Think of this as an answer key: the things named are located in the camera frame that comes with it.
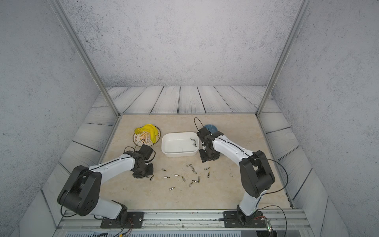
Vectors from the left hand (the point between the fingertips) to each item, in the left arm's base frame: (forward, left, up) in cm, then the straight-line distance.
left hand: (152, 175), depth 88 cm
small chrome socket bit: (+21, -25, +1) cm, 32 cm away
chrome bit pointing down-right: (+25, -23, +1) cm, 34 cm away
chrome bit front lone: (-8, -13, +1) cm, 15 cm away
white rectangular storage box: (+23, -15, -2) cm, 28 cm away
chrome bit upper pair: (+6, -22, 0) cm, 23 cm away
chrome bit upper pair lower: (+1, -25, +1) cm, 25 cm away
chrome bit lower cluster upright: (-3, -28, 0) cm, 28 cm away
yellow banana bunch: (+30, +5, +7) cm, 31 cm away
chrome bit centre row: (-1, -14, +1) cm, 14 cm away
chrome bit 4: (-3, -19, 0) cm, 19 cm away
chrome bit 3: (-2, -8, +1) cm, 9 cm away
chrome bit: (-2, 0, +1) cm, 2 cm away
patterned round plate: (+27, +9, +1) cm, 28 cm away
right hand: (+6, -33, +8) cm, 34 cm away
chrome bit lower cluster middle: (-4, -26, 0) cm, 26 cm away
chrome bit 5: (-1, -33, 0) cm, 33 cm away
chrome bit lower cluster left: (-6, -23, -1) cm, 23 cm away
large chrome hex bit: (+3, -33, 0) cm, 33 cm away
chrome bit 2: (+4, -7, 0) cm, 7 cm away
